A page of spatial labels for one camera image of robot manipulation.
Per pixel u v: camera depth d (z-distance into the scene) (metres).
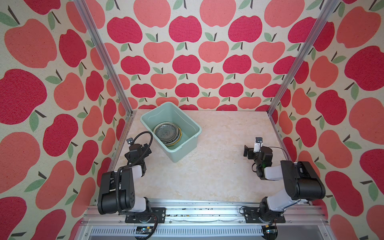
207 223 0.73
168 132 1.02
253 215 0.73
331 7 0.69
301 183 0.46
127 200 0.43
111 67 0.93
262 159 0.74
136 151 0.71
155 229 0.69
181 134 1.04
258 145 0.82
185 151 0.79
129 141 0.79
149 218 0.72
